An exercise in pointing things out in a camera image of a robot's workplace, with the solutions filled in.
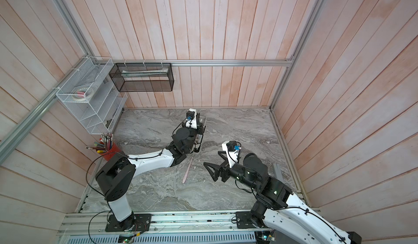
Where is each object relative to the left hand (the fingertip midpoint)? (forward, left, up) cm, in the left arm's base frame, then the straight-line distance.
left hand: (199, 115), depth 81 cm
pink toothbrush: (-23, +8, -25) cm, 35 cm away
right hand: (-25, -6, +1) cm, 25 cm away
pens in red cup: (-10, +50, -12) cm, 52 cm away
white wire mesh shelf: (-1, +49, +2) cm, 49 cm away
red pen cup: (-13, +49, -17) cm, 53 cm away
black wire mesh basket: (+35, +38, -2) cm, 52 cm away
